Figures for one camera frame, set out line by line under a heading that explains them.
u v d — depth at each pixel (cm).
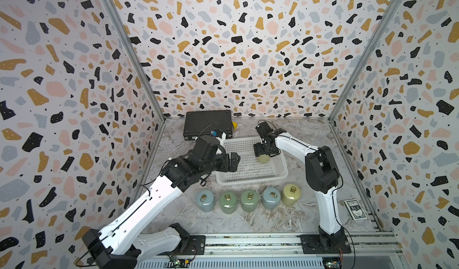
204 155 49
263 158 97
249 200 78
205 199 78
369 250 75
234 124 116
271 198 79
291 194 80
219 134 61
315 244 73
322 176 55
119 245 37
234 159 61
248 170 97
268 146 76
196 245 74
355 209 83
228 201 78
